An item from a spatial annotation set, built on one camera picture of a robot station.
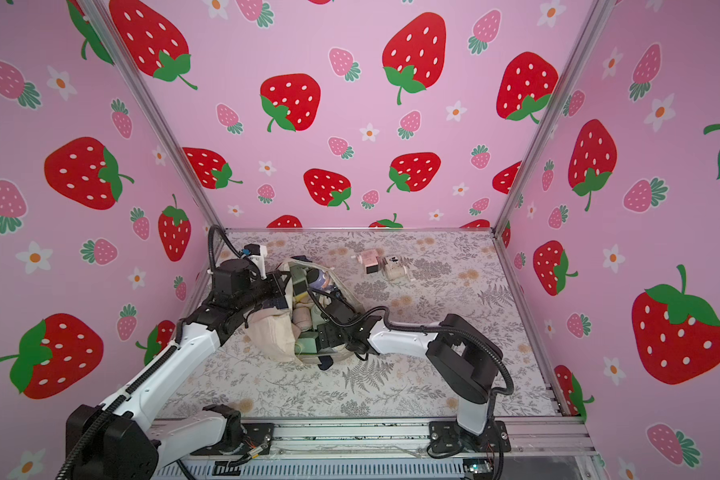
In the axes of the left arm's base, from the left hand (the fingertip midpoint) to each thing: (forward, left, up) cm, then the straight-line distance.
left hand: (293, 273), depth 81 cm
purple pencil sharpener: (+1, -6, -7) cm, 9 cm away
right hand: (-10, -8, -17) cm, 21 cm away
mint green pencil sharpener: (-13, -3, -16) cm, 21 cm away
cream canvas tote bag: (-8, -3, -17) cm, 19 cm away
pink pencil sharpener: (+19, -20, -16) cm, 32 cm away
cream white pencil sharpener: (+15, -29, -18) cm, 38 cm away
